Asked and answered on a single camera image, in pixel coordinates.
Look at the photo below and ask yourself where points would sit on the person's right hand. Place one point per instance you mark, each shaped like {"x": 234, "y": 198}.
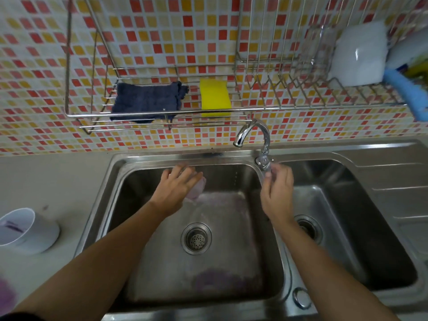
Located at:
{"x": 279, "y": 197}

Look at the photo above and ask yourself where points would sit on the person's left hand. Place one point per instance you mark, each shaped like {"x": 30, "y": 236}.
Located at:
{"x": 172, "y": 193}

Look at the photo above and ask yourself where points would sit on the clear cup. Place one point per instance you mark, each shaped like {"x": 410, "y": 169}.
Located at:
{"x": 198, "y": 190}

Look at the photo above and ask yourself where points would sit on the chrome faucet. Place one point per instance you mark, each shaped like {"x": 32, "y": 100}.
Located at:
{"x": 264, "y": 132}

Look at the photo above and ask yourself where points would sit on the white plastic cup housing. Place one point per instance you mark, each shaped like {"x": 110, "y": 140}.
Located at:
{"x": 36, "y": 234}

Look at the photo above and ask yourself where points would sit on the person's right forearm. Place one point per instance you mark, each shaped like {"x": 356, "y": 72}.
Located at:
{"x": 327, "y": 274}

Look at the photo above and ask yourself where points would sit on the person's left forearm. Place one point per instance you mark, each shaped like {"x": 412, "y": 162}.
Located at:
{"x": 97, "y": 267}

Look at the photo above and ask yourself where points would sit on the metal sink drain strainer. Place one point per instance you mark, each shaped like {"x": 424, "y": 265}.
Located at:
{"x": 196, "y": 239}
{"x": 311, "y": 227}

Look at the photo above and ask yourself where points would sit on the dark blue cloth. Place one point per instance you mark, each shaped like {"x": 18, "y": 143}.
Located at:
{"x": 143, "y": 101}

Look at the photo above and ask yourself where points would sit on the round metal sink cap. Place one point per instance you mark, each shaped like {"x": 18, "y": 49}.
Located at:
{"x": 302, "y": 298}

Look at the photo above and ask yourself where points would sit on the stainless steel double sink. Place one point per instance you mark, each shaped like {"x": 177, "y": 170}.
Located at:
{"x": 384, "y": 183}

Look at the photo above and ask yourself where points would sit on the clear drinking glass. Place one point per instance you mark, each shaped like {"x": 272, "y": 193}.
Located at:
{"x": 316, "y": 53}

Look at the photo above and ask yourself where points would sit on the white mug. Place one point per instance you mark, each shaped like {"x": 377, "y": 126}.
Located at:
{"x": 359, "y": 53}

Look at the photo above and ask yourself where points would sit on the purple stain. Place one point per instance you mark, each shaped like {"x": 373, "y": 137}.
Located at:
{"x": 6, "y": 297}

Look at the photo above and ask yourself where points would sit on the black sleeve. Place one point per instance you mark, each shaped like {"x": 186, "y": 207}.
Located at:
{"x": 20, "y": 317}

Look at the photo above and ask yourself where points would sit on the white detergent bottle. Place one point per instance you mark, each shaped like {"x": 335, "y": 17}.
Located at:
{"x": 409, "y": 48}

